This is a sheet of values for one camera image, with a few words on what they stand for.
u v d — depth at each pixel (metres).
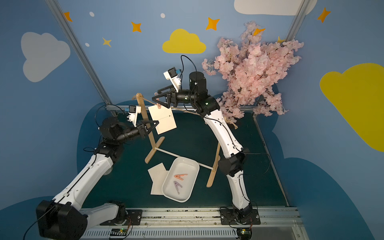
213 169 0.89
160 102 0.60
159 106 0.66
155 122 0.69
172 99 0.58
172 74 0.56
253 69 0.63
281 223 0.74
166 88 0.65
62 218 0.37
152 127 0.68
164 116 0.69
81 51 0.84
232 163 0.50
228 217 0.75
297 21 0.74
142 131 0.62
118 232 0.73
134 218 0.74
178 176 0.87
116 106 0.55
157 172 0.89
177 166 0.91
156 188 0.84
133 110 0.61
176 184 0.84
